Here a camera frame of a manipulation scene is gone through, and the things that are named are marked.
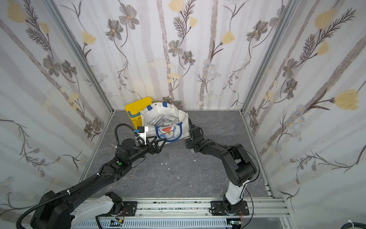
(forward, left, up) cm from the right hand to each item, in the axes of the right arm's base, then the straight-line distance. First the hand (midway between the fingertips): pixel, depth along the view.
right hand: (193, 137), depth 95 cm
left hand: (-11, +18, +17) cm, 27 cm away
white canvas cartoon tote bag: (+4, +14, 0) cm, 15 cm away
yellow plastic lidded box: (+18, +43, +5) cm, 47 cm away
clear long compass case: (+13, +21, +2) cm, 25 cm away
